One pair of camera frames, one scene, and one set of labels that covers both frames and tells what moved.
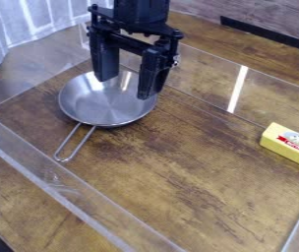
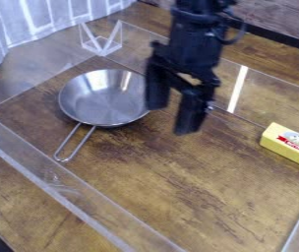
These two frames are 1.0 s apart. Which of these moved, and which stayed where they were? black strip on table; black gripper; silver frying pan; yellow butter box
Moved: black gripper
Stayed: silver frying pan; black strip on table; yellow butter box
